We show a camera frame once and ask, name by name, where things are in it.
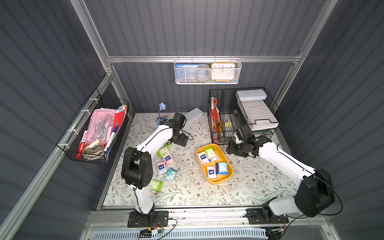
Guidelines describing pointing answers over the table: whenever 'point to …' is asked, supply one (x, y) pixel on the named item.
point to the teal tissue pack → (170, 174)
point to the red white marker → (81, 146)
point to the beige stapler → (95, 148)
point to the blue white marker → (114, 129)
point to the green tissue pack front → (156, 185)
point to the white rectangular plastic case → (193, 114)
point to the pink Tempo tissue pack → (161, 168)
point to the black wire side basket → (69, 142)
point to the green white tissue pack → (211, 155)
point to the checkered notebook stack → (258, 114)
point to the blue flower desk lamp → (162, 106)
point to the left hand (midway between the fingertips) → (178, 140)
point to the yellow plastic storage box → (214, 163)
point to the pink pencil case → (100, 124)
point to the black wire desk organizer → (229, 109)
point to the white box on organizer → (251, 95)
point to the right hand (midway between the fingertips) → (233, 149)
